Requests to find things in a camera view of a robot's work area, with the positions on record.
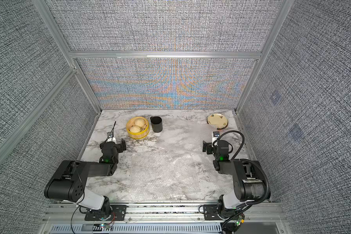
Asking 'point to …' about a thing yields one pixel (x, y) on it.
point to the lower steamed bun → (135, 129)
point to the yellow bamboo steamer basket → (145, 130)
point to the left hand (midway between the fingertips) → (116, 138)
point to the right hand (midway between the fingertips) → (211, 136)
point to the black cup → (157, 124)
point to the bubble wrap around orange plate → (186, 134)
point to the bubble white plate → (170, 175)
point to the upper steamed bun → (140, 122)
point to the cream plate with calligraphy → (218, 120)
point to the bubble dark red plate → (212, 185)
